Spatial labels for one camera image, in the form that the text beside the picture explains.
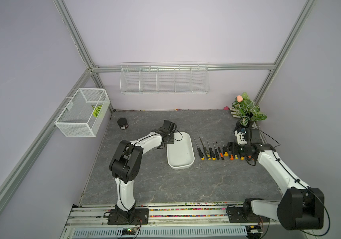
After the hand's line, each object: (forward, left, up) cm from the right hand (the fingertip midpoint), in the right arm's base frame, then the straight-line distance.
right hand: (232, 147), depth 87 cm
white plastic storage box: (0, +31, -10) cm, 32 cm away
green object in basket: (+13, +76, +18) cm, 80 cm away
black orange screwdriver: (-3, -2, -9) cm, 10 cm away
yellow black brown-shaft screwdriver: (0, +13, -9) cm, 16 cm away
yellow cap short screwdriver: (0, +1, -8) cm, 9 cm away
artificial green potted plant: (+11, -7, +17) cm, 22 cm away
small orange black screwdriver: (+1, +4, -11) cm, 12 cm away
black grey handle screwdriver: (+1, +7, -10) cm, 13 cm away
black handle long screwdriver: (+2, +10, -10) cm, 14 cm away
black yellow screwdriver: (-2, +16, -10) cm, 19 cm away
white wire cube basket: (+12, +84, +16) cm, 87 cm away
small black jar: (+25, +72, -7) cm, 77 cm away
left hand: (+10, +38, -6) cm, 39 cm away
